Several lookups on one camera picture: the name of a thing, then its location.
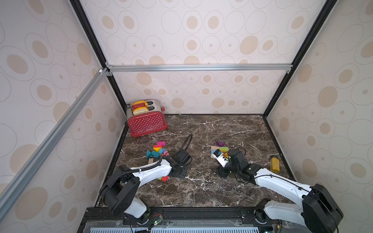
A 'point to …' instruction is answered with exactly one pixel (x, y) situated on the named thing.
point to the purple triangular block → (221, 143)
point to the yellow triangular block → (157, 149)
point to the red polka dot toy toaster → (145, 117)
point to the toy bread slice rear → (141, 102)
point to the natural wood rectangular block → (214, 148)
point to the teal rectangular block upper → (155, 154)
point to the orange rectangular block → (225, 153)
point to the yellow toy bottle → (274, 166)
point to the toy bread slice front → (139, 110)
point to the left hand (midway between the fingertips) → (185, 172)
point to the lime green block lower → (160, 178)
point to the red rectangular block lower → (164, 178)
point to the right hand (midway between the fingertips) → (215, 167)
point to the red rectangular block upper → (157, 146)
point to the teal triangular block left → (148, 154)
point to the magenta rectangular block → (161, 143)
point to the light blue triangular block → (161, 150)
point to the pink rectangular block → (166, 153)
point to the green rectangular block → (225, 149)
